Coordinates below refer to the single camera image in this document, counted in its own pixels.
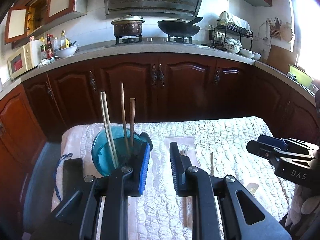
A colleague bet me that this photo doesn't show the brown wooden chopstick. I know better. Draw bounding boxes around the brown wooden chopstick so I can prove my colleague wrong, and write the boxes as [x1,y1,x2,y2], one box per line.
[130,98,136,148]

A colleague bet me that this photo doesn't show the pale chopstick pair member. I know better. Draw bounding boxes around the pale chopstick pair member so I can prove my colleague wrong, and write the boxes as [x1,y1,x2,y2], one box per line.
[100,91,115,168]

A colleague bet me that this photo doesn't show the light bamboo chopstick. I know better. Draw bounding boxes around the light bamboo chopstick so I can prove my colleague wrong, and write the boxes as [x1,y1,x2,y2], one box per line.
[120,83,130,154]

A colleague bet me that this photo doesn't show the metal spoon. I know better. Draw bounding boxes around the metal spoon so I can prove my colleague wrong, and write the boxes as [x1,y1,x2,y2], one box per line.
[140,132,153,150]

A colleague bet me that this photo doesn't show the right hand white glove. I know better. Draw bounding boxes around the right hand white glove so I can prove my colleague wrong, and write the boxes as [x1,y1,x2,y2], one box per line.
[285,184,319,237]

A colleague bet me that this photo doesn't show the chopstick on cloth right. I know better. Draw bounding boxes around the chopstick on cloth right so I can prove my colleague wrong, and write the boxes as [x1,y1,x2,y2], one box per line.
[210,152,214,176]

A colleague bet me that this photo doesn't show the teal rimmed floral cup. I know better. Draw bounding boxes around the teal rimmed floral cup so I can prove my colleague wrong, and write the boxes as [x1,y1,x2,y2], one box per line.
[91,126,143,178]

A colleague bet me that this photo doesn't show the green container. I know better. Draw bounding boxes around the green container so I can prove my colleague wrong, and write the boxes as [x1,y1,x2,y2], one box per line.
[289,65,313,88]

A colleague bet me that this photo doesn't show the wooden cutting board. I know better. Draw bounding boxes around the wooden cutting board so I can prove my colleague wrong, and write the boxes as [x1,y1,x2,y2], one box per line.
[266,44,297,74]

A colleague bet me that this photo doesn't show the blue chair seat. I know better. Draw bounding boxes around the blue chair seat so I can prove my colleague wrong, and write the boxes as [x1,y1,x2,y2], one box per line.
[23,142,61,234]

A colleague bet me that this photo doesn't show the white small bowls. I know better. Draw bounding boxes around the white small bowls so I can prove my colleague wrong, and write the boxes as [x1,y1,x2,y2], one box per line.
[240,48,261,60]

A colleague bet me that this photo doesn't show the floral ceramic tureen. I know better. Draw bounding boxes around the floral ceramic tureen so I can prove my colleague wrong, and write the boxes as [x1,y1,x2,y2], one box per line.
[223,37,242,54]

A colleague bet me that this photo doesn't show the black dish rack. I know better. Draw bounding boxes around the black dish rack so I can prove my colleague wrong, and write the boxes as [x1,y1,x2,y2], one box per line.
[209,11,253,50]

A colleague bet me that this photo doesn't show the white bowl on counter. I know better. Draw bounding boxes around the white bowl on counter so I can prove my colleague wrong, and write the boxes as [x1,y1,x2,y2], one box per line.
[55,45,78,58]

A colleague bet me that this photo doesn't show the black wok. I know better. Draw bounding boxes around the black wok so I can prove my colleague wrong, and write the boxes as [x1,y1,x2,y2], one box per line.
[157,17,203,37]

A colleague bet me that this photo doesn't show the red sauce bottle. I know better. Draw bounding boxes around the red sauce bottle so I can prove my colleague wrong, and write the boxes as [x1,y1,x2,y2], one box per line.
[46,34,54,60]

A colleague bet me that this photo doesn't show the yellow oil bottle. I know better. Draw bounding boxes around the yellow oil bottle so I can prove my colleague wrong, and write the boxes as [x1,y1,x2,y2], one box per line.
[60,30,70,49]

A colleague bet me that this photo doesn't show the brown pot with lid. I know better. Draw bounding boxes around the brown pot with lid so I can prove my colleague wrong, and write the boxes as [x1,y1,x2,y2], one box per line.
[111,15,145,37]

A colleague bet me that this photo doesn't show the cream microwave oven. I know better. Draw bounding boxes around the cream microwave oven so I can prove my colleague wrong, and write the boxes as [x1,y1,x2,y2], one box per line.
[8,40,42,80]

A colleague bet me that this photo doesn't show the blue lanyard cord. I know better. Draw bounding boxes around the blue lanyard cord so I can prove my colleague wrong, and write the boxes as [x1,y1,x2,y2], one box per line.
[53,152,74,202]

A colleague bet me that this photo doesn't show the wall chopstick holder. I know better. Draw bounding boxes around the wall chopstick holder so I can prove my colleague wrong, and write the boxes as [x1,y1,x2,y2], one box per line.
[267,17,283,40]

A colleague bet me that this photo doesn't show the open wall cabinet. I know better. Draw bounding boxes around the open wall cabinet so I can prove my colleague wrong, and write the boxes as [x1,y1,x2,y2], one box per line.
[4,0,87,48]

